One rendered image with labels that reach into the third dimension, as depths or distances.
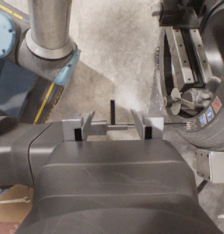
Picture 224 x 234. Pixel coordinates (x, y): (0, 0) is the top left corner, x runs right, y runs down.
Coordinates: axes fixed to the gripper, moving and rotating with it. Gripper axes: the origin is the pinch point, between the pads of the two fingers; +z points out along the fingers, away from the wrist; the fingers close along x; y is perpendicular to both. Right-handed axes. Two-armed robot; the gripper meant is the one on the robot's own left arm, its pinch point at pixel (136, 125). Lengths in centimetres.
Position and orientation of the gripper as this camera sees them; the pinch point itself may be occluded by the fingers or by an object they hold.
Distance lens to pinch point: 16.7
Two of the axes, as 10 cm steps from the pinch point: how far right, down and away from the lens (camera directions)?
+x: 0.0, 2.7, -9.6
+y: 0.3, 9.6, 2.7
